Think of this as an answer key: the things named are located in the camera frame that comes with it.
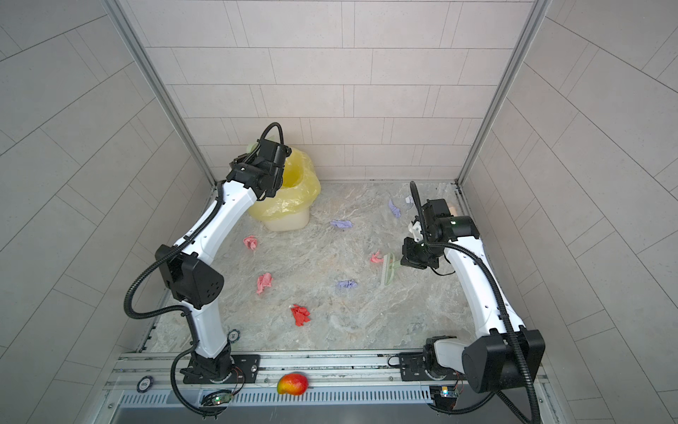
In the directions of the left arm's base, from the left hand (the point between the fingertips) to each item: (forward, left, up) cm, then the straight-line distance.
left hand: (234, 160), depth 76 cm
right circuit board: (-54, -59, -33) cm, 87 cm away
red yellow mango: (-52, -20, -28) cm, 62 cm away
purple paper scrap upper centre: (0, -31, -33) cm, 45 cm away
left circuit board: (-55, -1, -30) cm, 62 cm away
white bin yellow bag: (-6, -14, -16) cm, 22 cm away
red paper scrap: (-35, -19, -31) cm, 50 cm away
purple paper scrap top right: (+7, -53, -33) cm, 63 cm away
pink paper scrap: (-24, -6, -32) cm, 40 cm away
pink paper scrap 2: (-10, +2, -30) cm, 32 cm away
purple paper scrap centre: (-24, -34, -33) cm, 53 cm away
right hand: (-23, -48, -16) cm, 56 cm away
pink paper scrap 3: (-15, -43, -32) cm, 55 cm away
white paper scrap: (+12, -58, -33) cm, 68 cm away
